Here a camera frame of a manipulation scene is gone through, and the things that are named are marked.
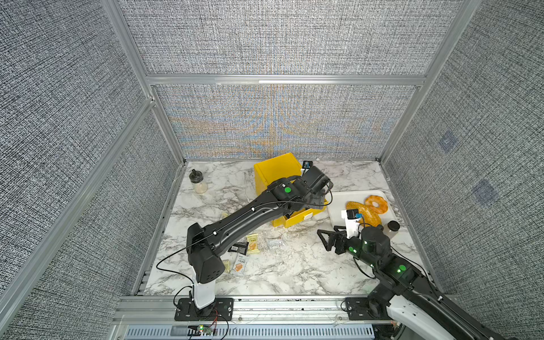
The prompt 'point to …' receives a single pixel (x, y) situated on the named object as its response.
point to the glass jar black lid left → (196, 178)
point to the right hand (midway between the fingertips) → (326, 225)
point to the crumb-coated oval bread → (369, 218)
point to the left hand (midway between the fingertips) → (317, 194)
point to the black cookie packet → (239, 248)
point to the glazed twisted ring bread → (383, 206)
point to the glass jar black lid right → (391, 228)
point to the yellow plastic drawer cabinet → (282, 167)
